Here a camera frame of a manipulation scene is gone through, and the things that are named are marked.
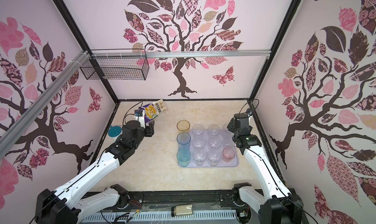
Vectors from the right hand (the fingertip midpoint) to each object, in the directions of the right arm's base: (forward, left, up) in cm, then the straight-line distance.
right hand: (239, 121), depth 80 cm
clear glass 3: (-12, +13, -20) cm, 27 cm away
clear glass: (+6, +23, -17) cm, 29 cm away
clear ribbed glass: (-6, +23, -15) cm, 28 cm away
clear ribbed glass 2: (-12, +22, -20) cm, 32 cm away
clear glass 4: (+1, +4, -16) cm, 16 cm away
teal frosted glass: (-12, +32, -21) cm, 40 cm away
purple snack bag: (+26, +57, -18) cm, 65 cm away
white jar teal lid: (+3, +78, -14) cm, 79 cm away
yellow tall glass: (+3, +32, -8) cm, 33 cm away
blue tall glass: (-4, +32, -14) cm, 36 cm away
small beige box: (-40, +32, -18) cm, 54 cm away
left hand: (-1, +50, +1) cm, 50 cm away
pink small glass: (-10, +4, -21) cm, 24 cm away
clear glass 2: (+7, +11, -20) cm, 24 cm away
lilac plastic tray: (-16, +2, -21) cm, 26 cm away
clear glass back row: (-4, +12, -18) cm, 22 cm away
